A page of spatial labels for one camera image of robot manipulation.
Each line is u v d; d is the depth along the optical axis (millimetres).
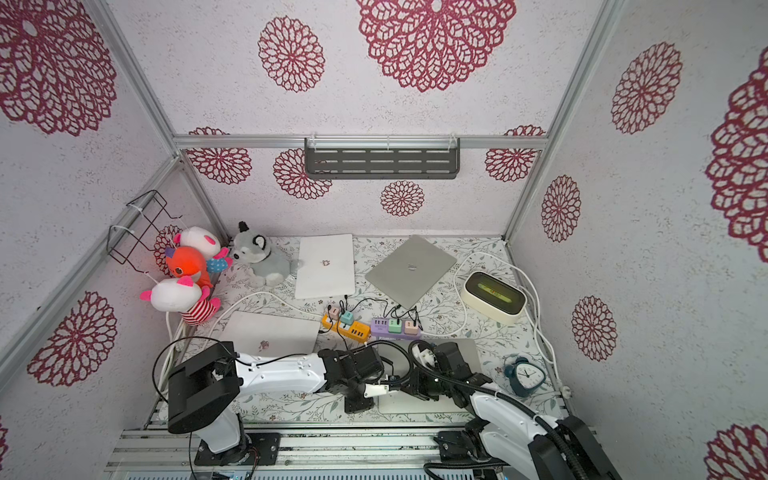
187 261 898
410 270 1095
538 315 1030
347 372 642
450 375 673
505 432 520
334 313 907
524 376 817
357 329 922
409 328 879
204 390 447
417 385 727
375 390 729
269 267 999
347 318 898
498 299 953
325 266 1120
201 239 944
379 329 925
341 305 1005
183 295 804
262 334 944
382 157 925
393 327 879
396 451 745
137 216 775
